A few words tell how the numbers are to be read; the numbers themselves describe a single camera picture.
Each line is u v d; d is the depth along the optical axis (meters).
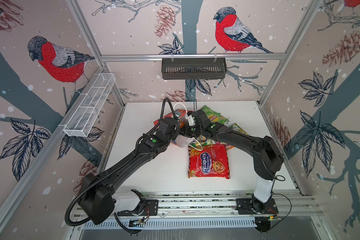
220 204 0.76
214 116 1.09
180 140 0.86
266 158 0.48
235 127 1.04
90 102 0.80
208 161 0.83
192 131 0.75
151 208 0.73
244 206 0.73
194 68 1.05
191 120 0.78
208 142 0.95
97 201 0.39
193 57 0.90
